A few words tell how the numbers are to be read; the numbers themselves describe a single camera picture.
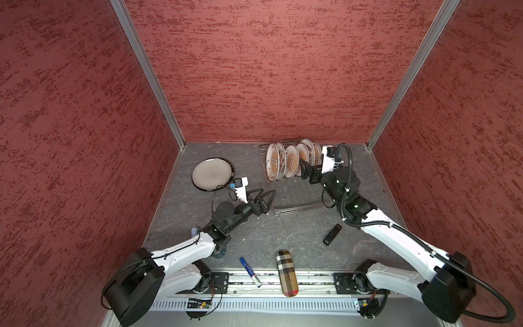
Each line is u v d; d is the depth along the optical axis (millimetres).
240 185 680
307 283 757
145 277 411
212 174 1033
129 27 752
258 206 658
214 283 739
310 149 949
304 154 997
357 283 654
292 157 1003
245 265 774
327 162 631
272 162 1020
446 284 383
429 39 784
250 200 660
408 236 465
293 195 992
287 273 738
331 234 856
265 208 657
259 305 775
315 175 655
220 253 787
